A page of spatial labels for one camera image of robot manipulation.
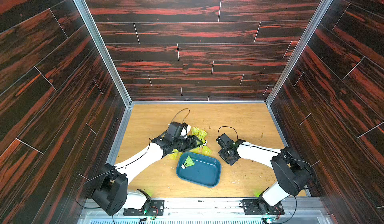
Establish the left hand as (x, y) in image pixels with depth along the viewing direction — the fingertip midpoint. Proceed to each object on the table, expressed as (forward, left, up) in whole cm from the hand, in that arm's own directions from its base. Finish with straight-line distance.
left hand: (200, 144), depth 79 cm
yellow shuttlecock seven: (+10, -3, -13) cm, 17 cm away
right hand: (+2, -16, -16) cm, 23 cm away
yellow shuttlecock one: (-5, +6, -12) cm, 14 cm away
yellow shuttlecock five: (+15, -3, -11) cm, 19 cm away
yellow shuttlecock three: (-1, +14, -12) cm, 18 cm away
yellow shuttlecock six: (+4, +1, -15) cm, 15 cm away
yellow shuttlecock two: (+4, -5, -15) cm, 16 cm away
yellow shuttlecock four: (+17, +3, -11) cm, 20 cm away
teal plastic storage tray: (-9, -4, -15) cm, 18 cm away
